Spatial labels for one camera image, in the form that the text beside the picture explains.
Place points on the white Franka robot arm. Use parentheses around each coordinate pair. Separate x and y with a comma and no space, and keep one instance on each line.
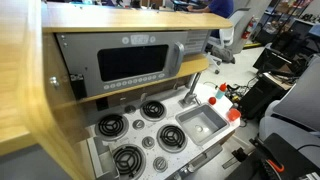
(293,100)

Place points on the red translucent plastic cup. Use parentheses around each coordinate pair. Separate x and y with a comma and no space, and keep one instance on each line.
(233,114)

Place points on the black coil stove burner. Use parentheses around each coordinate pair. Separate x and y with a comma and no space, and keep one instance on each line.
(128,161)
(172,137)
(111,125)
(153,110)

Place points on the grey toy faucet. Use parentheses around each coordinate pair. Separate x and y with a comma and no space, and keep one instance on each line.
(190,97)

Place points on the round grey stove knob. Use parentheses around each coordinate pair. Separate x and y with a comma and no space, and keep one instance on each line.
(148,142)
(138,124)
(130,109)
(160,164)

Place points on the small red ball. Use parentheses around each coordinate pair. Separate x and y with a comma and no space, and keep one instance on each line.
(212,100)

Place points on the grey toy sink basin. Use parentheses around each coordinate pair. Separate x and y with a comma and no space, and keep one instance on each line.
(213,123)

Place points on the grey toy microwave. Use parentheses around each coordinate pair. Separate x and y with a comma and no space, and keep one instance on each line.
(83,56)

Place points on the white office chair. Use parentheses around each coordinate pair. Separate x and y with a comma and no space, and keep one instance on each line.
(226,35)

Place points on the black computer case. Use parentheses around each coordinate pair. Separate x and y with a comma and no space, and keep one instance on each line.
(258,98)

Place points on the person in blue shirt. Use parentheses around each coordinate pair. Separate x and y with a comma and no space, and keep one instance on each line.
(221,6)

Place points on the silver metal bolt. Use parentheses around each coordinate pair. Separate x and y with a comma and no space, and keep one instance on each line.
(54,81)

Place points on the red fire extinguisher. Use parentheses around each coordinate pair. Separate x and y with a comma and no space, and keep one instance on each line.
(248,29)

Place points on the black flat monitor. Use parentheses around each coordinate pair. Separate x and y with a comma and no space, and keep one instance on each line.
(271,60)

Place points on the cluttered black storage shelf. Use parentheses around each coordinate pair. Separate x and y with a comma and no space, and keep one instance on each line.
(276,26)

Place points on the orange black bar clamp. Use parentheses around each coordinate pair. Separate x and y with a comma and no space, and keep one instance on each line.
(276,165)

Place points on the wooden toy kitchen unit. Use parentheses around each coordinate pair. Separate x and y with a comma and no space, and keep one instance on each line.
(20,66)

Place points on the black clamp mount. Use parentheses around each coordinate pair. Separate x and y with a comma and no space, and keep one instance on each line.
(77,86)

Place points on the silver metal bracket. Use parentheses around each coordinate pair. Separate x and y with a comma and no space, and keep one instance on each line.
(313,176)

